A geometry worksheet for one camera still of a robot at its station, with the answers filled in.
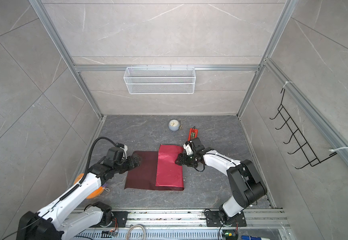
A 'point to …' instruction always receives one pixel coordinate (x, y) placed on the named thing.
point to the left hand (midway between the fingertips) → (137, 158)
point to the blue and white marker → (249, 237)
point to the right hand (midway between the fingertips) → (181, 161)
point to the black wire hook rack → (313, 160)
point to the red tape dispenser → (193, 133)
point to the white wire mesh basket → (160, 80)
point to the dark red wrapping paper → (158, 170)
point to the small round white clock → (173, 125)
